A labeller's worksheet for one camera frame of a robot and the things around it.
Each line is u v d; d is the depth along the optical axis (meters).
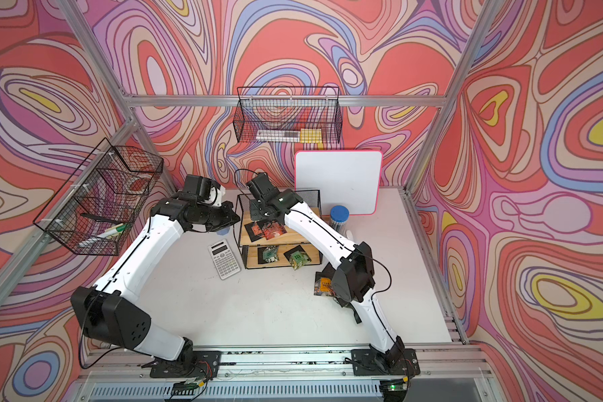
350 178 0.97
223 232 1.04
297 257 0.95
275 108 0.99
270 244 0.82
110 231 0.72
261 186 0.63
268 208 0.61
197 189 0.61
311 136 0.82
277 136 0.82
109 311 0.41
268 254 0.96
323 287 0.88
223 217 0.70
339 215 0.85
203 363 0.72
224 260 0.96
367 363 0.73
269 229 0.84
